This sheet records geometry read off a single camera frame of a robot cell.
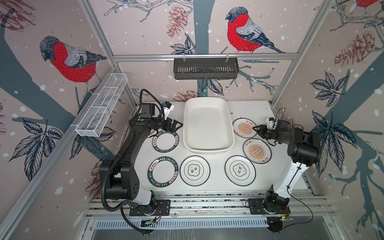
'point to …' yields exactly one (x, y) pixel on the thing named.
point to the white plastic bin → (207, 125)
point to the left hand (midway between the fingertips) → (175, 121)
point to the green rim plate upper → (165, 142)
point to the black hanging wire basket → (206, 68)
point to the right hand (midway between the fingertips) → (255, 130)
